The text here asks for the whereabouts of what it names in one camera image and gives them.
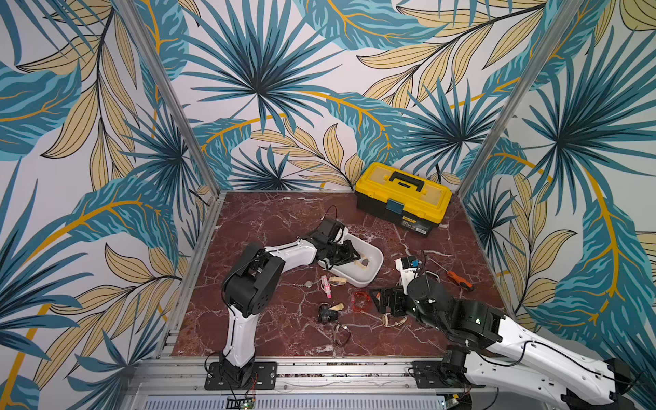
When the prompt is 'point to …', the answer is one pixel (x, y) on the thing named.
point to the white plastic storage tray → (358, 273)
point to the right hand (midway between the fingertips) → (380, 291)
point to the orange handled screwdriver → (459, 279)
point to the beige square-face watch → (385, 321)
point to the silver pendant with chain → (308, 284)
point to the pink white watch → (325, 286)
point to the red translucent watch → (360, 300)
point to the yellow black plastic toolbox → (412, 202)
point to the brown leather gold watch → (341, 334)
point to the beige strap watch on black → (337, 307)
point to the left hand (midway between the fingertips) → (360, 259)
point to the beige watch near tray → (336, 281)
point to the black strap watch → (325, 314)
